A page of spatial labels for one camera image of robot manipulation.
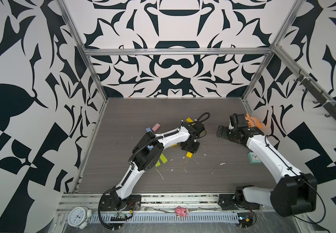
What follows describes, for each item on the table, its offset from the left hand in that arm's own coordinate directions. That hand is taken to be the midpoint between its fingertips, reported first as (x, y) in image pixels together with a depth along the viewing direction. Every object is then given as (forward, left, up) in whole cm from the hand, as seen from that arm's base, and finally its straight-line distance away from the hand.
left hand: (191, 148), depth 91 cm
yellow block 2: (-4, +2, +1) cm, 5 cm away
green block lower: (-5, +18, -2) cm, 19 cm away
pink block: (+17, +22, -1) cm, 28 cm away
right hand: (+4, -18, +12) cm, 22 cm away
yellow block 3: (+3, +11, -1) cm, 11 cm away
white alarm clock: (-33, +57, +2) cm, 66 cm away
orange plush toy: (+14, -41, +7) cm, 44 cm away
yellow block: (+22, -1, 0) cm, 22 cm away
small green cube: (-9, +21, -1) cm, 23 cm away
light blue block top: (+15, +28, -1) cm, 32 cm away
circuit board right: (-37, -21, -3) cm, 43 cm away
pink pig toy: (-33, +10, +1) cm, 34 cm away
